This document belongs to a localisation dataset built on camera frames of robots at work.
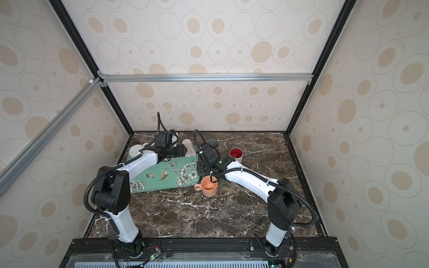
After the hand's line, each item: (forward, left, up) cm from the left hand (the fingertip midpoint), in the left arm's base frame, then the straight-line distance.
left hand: (187, 146), depth 94 cm
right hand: (-14, -9, +1) cm, 17 cm away
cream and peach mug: (-23, -13, -5) cm, 27 cm away
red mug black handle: (+1, -29, -8) cm, 30 cm away
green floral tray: (-11, +13, -13) cm, 21 cm away
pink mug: (+3, -1, -7) cm, 8 cm away
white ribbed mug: (+2, +33, -6) cm, 34 cm away
